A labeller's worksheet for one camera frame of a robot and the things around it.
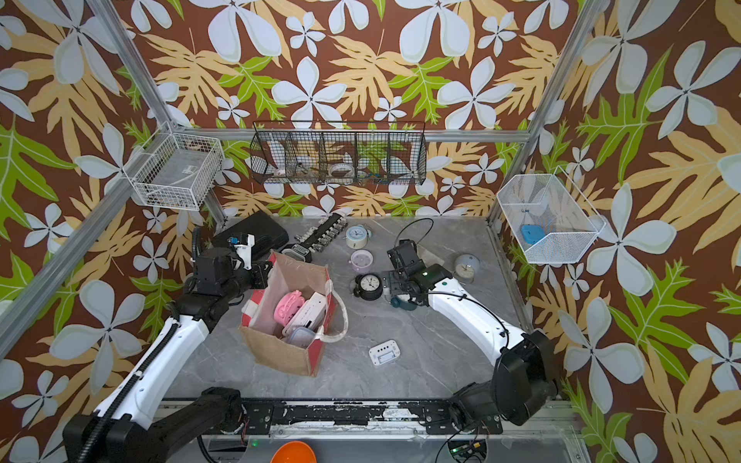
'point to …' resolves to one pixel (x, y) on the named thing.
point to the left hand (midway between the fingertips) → (270, 259)
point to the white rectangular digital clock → (310, 314)
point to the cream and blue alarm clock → (357, 236)
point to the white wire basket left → (174, 170)
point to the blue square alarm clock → (301, 337)
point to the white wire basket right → (552, 222)
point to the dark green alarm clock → (405, 305)
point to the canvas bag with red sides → (288, 273)
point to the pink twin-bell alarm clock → (288, 306)
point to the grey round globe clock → (466, 268)
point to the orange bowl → (293, 451)
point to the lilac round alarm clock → (361, 260)
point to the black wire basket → (334, 152)
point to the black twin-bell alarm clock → (369, 286)
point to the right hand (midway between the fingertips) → (399, 278)
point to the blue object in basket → (533, 233)
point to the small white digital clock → (384, 352)
